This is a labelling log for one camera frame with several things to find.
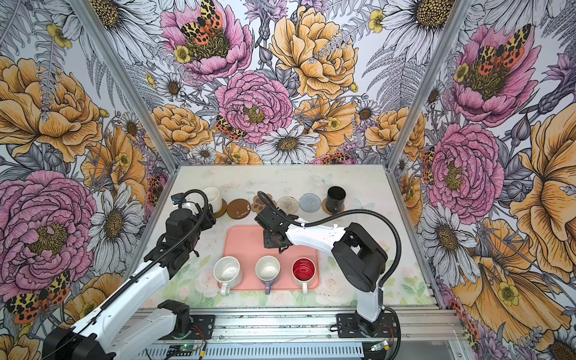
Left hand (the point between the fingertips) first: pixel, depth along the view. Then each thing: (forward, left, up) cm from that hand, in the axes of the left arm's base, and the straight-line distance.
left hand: (203, 214), depth 82 cm
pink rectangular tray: (-2, -13, -19) cm, 23 cm away
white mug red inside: (-15, -36, -15) cm, 42 cm away
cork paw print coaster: (+15, -16, -17) cm, 28 cm away
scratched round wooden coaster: (+14, -7, -17) cm, 24 cm away
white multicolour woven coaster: (+16, -31, -17) cm, 39 cm away
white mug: (-16, -8, -17) cm, 24 cm away
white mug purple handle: (-14, -23, -16) cm, 31 cm away
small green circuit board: (-39, +3, -18) cm, 43 cm away
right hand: (-7, -25, -13) cm, 29 cm away
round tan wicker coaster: (+14, -47, -17) cm, 52 cm away
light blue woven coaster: (+18, -41, -18) cm, 48 cm away
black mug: (+13, -51, -9) cm, 53 cm away
